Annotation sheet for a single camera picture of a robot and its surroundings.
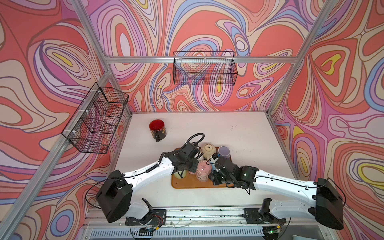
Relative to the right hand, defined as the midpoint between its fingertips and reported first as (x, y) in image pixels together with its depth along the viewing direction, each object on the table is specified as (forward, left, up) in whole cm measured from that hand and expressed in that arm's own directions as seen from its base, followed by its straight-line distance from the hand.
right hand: (210, 181), depth 78 cm
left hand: (+9, +7, +1) cm, 11 cm away
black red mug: (+32, +31, +4) cm, 45 cm away
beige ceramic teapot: (+18, 0, +1) cm, 18 cm away
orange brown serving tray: (+3, +11, -8) cm, 14 cm away
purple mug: (+17, -10, 0) cm, 20 cm away
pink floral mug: (+5, +3, +4) cm, 7 cm away
